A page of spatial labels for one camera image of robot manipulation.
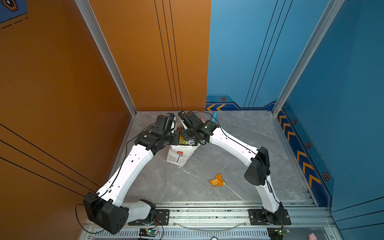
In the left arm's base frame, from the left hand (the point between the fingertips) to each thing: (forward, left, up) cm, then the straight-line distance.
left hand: (176, 133), depth 77 cm
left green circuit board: (-40, +12, -26) cm, 49 cm away
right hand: (+6, -3, -4) cm, 8 cm away
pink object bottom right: (-41, -63, -21) cm, 78 cm away
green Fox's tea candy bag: (-1, -9, -6) cm, 10 cm away
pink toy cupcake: (+30, -15, -21) cm, 39 cm away
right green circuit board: (-40, -49, -24) cm, 68 cm away
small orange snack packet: (-16, -23, -23) cm, 36 cm away
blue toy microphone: (+35, -25, -22) cm, 48 cm away
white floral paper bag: (-8, -2, -8) cm, 11 cm away
